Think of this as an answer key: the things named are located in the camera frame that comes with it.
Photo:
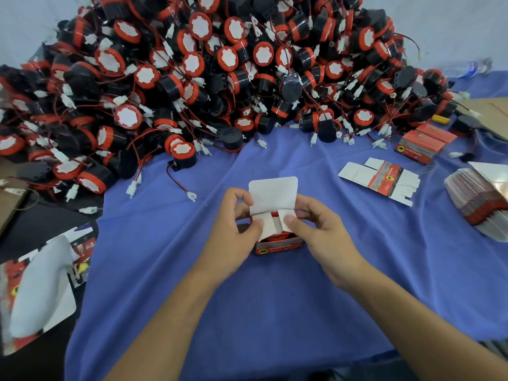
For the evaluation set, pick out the small yellow part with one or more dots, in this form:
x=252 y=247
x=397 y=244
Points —
x=440 y=119

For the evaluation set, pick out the person's left forearm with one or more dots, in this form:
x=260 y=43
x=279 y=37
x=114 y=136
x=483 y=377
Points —
x=167 y=337

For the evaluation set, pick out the person's right forearm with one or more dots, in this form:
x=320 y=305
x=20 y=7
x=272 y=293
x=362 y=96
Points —
x=428 y=329

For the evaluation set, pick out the brown cardboard sheet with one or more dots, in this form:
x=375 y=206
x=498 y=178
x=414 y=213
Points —
x=492 y=115

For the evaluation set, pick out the pile of black red buzzers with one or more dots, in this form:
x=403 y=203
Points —
x=214 y=67

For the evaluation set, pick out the person's left hand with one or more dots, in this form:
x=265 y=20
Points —
x=226 y=246

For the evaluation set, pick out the person's right hand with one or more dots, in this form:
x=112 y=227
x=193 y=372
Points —
x=333 y=246

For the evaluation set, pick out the brown cardboard piece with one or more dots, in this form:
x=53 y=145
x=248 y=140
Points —
x=6 y=206

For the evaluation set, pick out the clear plastic water bottle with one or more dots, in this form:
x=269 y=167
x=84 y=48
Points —
x=468 y=67

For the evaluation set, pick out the blue table cloth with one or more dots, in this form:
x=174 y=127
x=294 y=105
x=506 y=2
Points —
x=262 y=329

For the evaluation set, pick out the stack of box blanks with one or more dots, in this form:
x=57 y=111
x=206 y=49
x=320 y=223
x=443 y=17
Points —
x=480 y=200

